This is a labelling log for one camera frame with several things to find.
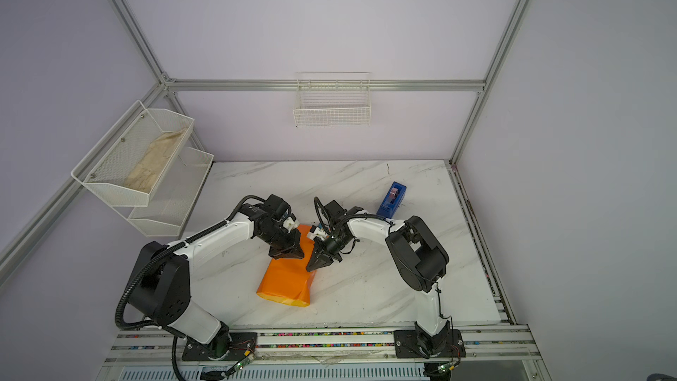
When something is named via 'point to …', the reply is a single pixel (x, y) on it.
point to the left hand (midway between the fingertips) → (302, 258)
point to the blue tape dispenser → (392, 200)
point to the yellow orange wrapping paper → (288, 280)
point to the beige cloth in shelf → (145, 173)
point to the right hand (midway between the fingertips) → (305, 272)
